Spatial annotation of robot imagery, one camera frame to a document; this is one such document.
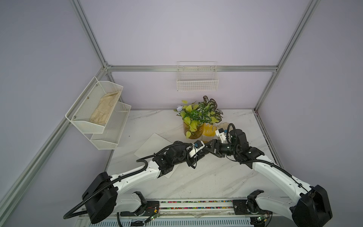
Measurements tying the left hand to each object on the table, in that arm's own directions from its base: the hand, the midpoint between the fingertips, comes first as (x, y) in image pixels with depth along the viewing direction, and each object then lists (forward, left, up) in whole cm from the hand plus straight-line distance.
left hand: (199, 151), depth 77 cm
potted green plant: (+20, +2, +8) cm, 22 cm away
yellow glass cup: (+24, -10, -16) cm, 31 cm away
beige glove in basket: (+16, +54, +14) cm, 58 cm away
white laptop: (+14, +30, -17) cm, 37 cm away
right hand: (0, -4, +1) cm, 4 cm away
